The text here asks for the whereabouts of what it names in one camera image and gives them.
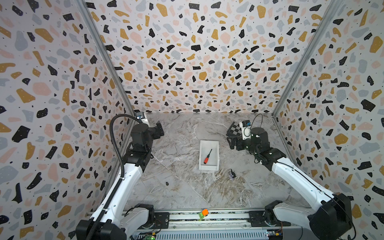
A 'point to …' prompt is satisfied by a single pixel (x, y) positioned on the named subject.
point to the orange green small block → (204, 212)
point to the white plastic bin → (213, 162)
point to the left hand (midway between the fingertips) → (154, 123)
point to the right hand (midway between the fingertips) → (238, 136)
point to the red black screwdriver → (207, 158)
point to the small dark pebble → (167, 183)
